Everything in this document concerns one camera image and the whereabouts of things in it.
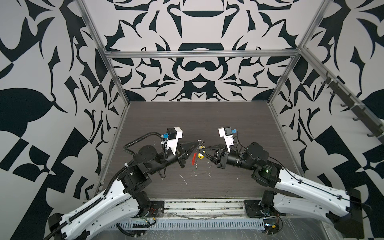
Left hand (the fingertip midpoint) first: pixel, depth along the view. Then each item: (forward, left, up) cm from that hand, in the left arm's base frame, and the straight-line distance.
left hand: (198, 139), depth 57 cm
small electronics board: (-26, -34, -38) cm, 58 cm away
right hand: (-5, -1, -2) cm, 6 cm away
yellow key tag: (-5, -1, -4) cm, 7 cm away
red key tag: (-5, +2, -6) cm, 8 cm away
